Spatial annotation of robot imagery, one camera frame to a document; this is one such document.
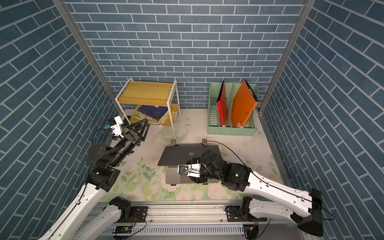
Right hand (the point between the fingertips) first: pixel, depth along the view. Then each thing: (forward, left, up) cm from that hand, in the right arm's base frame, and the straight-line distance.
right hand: (189, 164), depth 67 cm
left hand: (+7, +15, +18) cm, 25 cm away
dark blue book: (+36, +27, -5) cm, 45 cm away
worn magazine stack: (+33, +37, -5) cm, 50 cm away
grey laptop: (+5, +9, -3) cm, 11 cm away
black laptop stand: (+19, -6, -10) cm, 22 cm away
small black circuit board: (-25, +31, -26) cm, 47 cm away
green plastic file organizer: (+40, -12, -21) cm, 47 cm away
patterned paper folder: (+49, -22, -9) cm, 54 cm away
